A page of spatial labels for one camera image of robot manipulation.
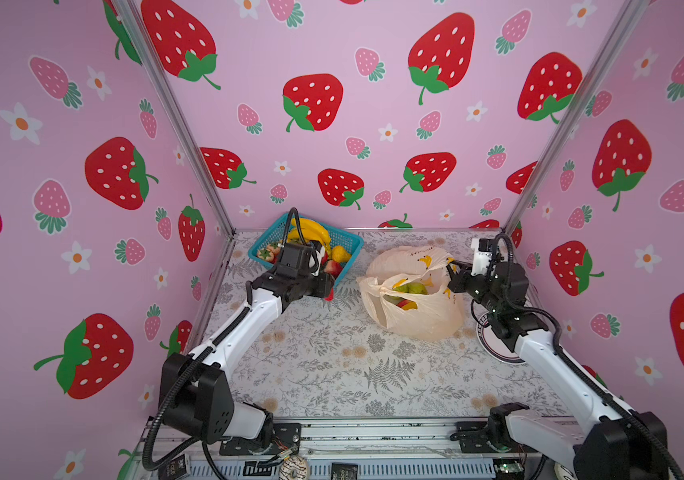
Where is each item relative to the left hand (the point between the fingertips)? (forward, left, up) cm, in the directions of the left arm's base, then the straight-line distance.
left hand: (326, 278), depth 84 cm
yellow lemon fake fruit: (+20, -3, -13) cm, 24 cm away
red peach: (+14, -1, -13) cm, 19 cm away
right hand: (0, -33, +8) cm, 34 cm away
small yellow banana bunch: (+25, +8, -6) cm, 27 cm away
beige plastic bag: (+5, -26, -14) cm, 30 cm away
